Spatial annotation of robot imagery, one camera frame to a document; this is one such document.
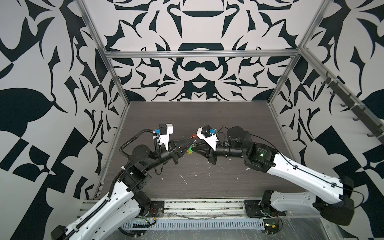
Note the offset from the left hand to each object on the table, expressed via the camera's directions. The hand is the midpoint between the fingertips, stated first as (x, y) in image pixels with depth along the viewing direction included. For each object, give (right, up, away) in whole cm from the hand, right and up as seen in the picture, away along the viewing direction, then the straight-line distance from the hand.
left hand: (193, 138), depth 57 cm
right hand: (0, -4, +2) cm, 4 cm away
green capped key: (-2, -5, +2) cm, 6 cm away
